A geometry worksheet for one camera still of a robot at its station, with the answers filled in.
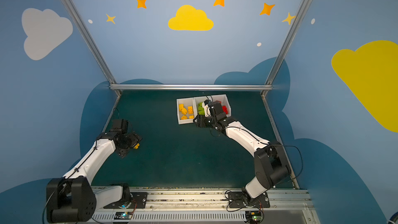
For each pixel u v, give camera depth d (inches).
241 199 29.5
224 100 44.3
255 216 28.2
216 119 26.6
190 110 42.6
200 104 43.7
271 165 17.6
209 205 29.0
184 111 42.4
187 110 42.5
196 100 42.3
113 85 45.3
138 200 29.2
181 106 42.5
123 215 28.0
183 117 41.0
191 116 41.2
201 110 41.1
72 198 15.8
